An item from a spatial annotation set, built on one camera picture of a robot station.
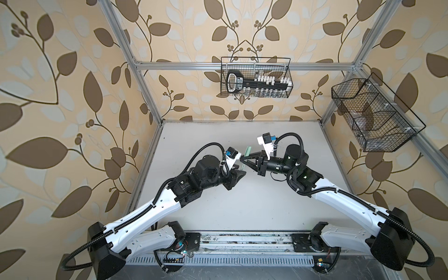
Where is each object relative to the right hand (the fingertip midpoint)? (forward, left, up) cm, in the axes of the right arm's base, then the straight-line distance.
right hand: (240, 159), depth 66 cm
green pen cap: (+1, -3, +4) cm, 5 cm away
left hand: (-2, 0, -4) cm, 4 cm away
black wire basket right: (+14, -60, +4) cm, 61 cm away
